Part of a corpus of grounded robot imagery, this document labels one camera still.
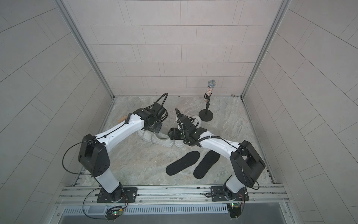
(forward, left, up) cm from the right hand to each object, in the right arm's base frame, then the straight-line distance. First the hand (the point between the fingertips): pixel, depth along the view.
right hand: (171, 134), depth 83 cm
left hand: (+6, +9, 0) cm, 11 cm away
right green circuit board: (-38, -31, -13) cm, 50 cm away
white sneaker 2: (-4, -5, -5) cm, 8 cm away
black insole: (-13, -8, -10) cm, 18 cm away
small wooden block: (+19, +37, -7) cm, 43 cm away
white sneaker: (-1, +11, -2) cm, 11 cm away
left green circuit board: (-36, +28, -7) cm, 46 cm away
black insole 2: (-12, -23, -12) cm, 28 cm away
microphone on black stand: (+20, -25, -10) cm, 34 cm away
